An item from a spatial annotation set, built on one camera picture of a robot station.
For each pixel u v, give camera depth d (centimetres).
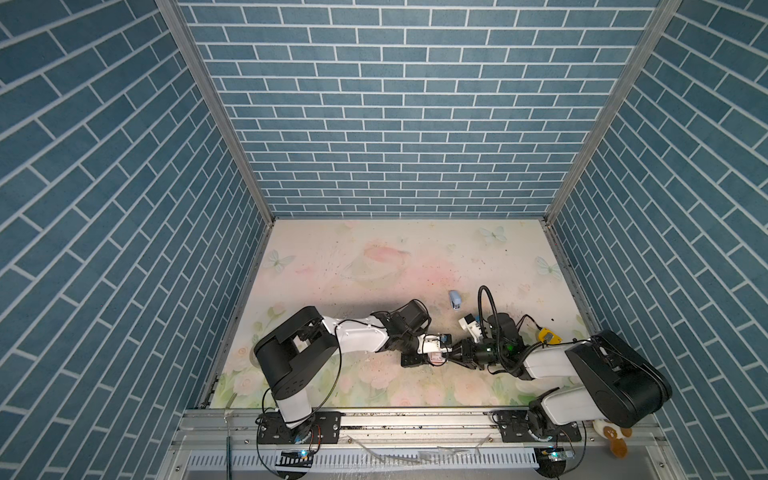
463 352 79
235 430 75
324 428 74
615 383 44
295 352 48
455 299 94
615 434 69
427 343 75
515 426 74
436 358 81
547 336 88
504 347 72
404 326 70
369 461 70
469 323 85
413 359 77
